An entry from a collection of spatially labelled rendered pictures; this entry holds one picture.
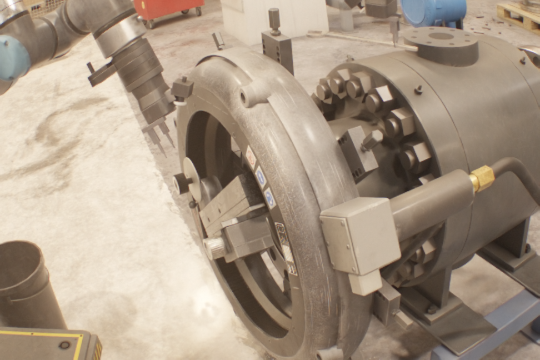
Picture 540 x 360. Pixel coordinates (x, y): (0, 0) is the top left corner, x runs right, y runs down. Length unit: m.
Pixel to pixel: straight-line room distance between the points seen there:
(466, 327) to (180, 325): 1.00
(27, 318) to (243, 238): 0.97
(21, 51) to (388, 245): 0.68
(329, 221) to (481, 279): 1.24
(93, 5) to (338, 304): 0.68
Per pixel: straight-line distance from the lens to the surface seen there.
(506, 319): 1.60
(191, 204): 1.52
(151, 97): 1.03
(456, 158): 1.30
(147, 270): 2.38
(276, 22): 1.21
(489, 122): 1.39
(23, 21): 1.03
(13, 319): 1.91
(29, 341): 1.65
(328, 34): 1.19
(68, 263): 2.56
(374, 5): 1.10
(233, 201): 1.23
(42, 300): 1.90
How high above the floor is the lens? 1.31
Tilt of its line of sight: 25 degrees down
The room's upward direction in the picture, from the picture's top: 7 degrees counter-clockwise
